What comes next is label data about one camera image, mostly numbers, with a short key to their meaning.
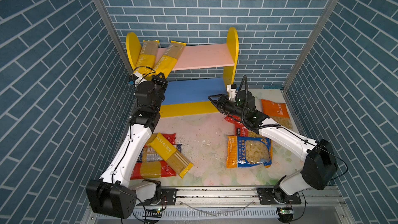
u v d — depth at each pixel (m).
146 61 0.75
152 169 0.81
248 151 0.84
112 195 0.37
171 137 0.92
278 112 1.02
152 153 0.85
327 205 0.74
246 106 0.58
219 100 0.69
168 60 0.75
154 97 0.51
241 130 0.91
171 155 0.83
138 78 0.61
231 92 0.71
